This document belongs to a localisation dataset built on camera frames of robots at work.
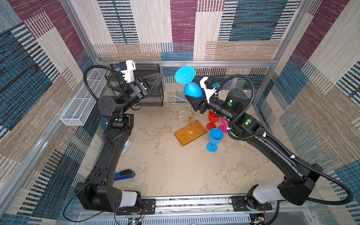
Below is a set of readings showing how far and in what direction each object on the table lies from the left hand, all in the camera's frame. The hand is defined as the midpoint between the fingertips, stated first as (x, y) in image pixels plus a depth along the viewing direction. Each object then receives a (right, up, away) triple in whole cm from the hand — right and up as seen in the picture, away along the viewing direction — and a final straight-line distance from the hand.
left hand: (161, 80), depth 49 cm
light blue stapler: (-29, -33, +45) cm, 63 cm away
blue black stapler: (-26, -46, +33) cm, 62 cm away
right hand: (+12, -2, +12) cm, 17 cm away
